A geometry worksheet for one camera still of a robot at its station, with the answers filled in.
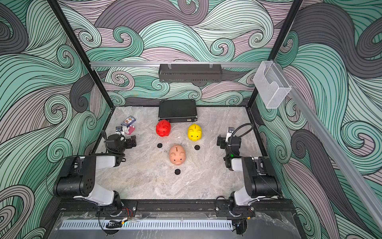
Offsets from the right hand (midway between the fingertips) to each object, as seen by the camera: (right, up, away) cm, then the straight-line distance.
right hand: (226, 135), depth 93 cm
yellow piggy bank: (-20, +2, 0) cm, 21 cm away
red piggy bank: (-41, +5, +2) cm, 42 cm away
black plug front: (-31, -20, -7) cm, 38 cm away
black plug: (-44, -7, +4) cm, 45 cm away
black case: (-36, +17, +19) cm, 44 cm away
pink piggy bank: (-31, -10, -11) cm, 34 cm away
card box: (-69, +9, +16) cm, 72 cm away
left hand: (-65, 0, +1) cm, 65 cm away
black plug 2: (-19, -9, +4) cm, 21 cm away
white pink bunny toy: (-67, +2, +9) cm, 68 cm away
